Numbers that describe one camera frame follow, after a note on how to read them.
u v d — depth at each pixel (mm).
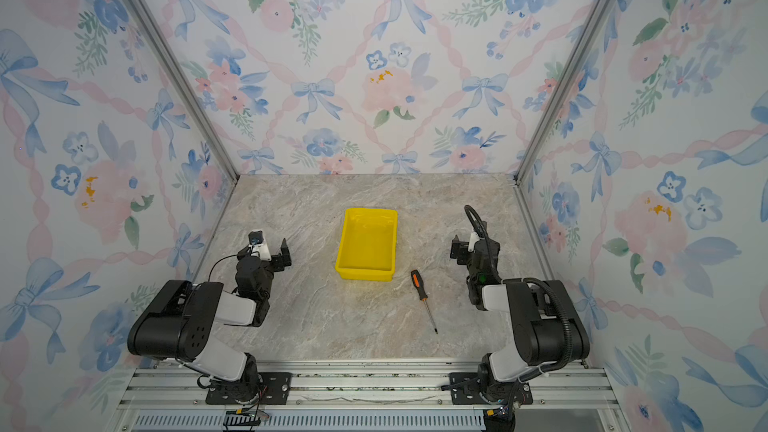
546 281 506
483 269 715
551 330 449
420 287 900
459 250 851
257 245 775
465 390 733
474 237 816
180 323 451
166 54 838
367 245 949
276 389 745
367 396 734
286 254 858
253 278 694
